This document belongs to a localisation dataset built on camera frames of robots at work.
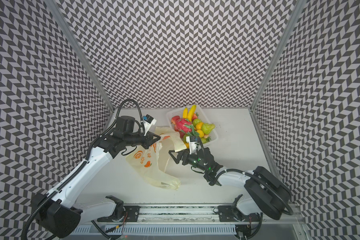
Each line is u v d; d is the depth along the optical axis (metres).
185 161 0.68
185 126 0.93
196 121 1.02
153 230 0.69
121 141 0.56
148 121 0.65
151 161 0.78
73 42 0.83
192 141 0.71
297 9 0.68
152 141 0.65
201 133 0.94
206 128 0.93
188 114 1.02
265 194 0.43
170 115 1.03
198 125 0.96
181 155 0.68
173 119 1.03
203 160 0.66
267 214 0.45
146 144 0.63
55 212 0.36
